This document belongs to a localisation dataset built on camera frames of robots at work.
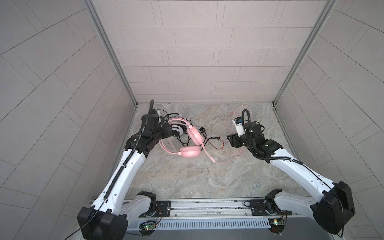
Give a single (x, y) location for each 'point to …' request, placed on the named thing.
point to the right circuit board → (277, 224)
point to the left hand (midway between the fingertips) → (173, 125)
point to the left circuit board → (147, 226)
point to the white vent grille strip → (133, 225)
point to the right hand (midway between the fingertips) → (230, 135)
